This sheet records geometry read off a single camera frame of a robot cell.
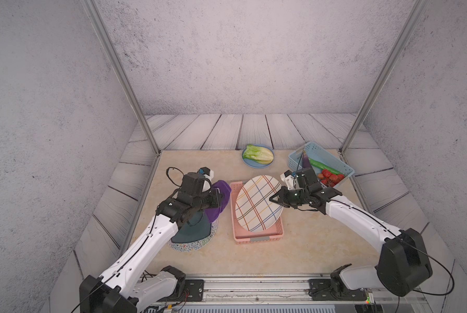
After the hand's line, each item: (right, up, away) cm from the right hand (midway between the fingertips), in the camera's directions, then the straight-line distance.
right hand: (270, 199), depth 80 cm
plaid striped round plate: (-6, -6, +4) cm, 9 cm away
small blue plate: (-6, +15, +34) cm, 37 cm away
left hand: (-17, +2, -4) cm, 18 cm away
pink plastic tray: (-12, -17, +6) cm, 21 cm away
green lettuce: (0, +19, +31) cm, 36 cm away
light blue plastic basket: (+34, +19, +30) cm, 49 cm away
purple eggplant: (+25, +16, +31) cm, 43 cm away
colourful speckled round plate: (-31, -20, +5) cm, 37 cm away
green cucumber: (+33, +13, +31) cm, 47 cm away
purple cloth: (-18, +4, -2) cm, 19 cm away
